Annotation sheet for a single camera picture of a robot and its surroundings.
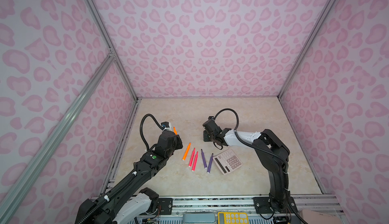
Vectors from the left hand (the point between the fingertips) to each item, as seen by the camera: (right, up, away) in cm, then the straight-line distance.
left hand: (179, 133), depth 81 cm
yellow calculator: (+26, -37, -12) cm, 46 cm away
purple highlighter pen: (+13, -16, +7) cm, 22 cm away
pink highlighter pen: (+6, -16, +9) cm, 19 cm away
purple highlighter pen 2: (+17, -18, +5) cm, 25 cm away
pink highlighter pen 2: (+8, -18, +7) cm, 21 cm away
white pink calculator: (+27, -17, +5) cm, 32 cm away
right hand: (+15, -2, +15) cm, 22 cm away
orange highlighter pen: (-6, -1, +21) cm, 22 cm away
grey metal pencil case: (+10, -35, -14) cm, 39 cm away
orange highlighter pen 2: (+3, -13, +11) cm, 17 cm away
